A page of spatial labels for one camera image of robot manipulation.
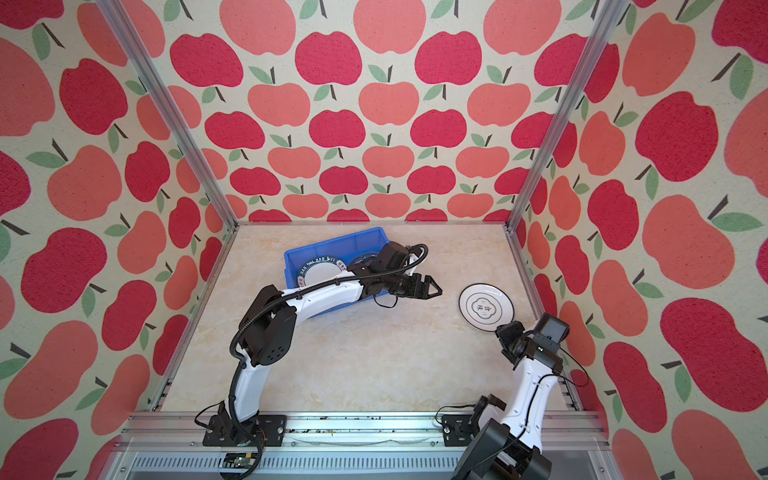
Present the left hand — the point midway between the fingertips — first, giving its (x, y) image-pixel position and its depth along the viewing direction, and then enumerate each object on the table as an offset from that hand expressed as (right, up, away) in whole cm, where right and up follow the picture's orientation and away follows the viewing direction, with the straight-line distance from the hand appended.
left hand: (438, 295), depth 84 cm
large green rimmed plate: (-38, +6, +21) cm, 44 cm away
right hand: (+20, -11, -1) cm, 23 cm away
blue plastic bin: (-29, +14, +26) cm, 41 cm away
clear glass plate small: (-23, +10, +24) cm, 35 cm away
